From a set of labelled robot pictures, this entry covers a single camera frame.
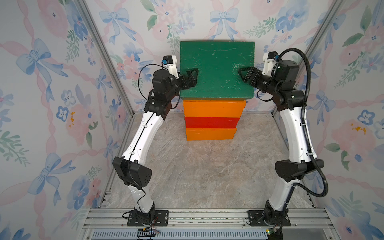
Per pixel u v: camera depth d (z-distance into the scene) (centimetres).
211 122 91
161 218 75
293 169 47
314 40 80
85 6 69
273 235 73
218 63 67
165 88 52
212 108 80
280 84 50
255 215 75
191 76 60
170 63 57
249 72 59
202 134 100
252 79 59
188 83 61
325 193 42
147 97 55
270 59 58
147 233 73
